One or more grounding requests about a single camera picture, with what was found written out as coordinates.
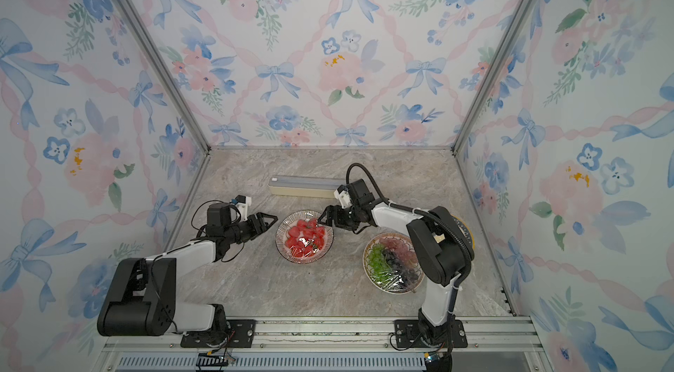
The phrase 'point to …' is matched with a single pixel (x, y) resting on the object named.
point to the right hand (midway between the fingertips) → (329, 221)
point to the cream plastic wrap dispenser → (304, 186)
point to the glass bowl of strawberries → (302, 239)
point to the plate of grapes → (390, 264)
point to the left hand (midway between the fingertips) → (274, 220)
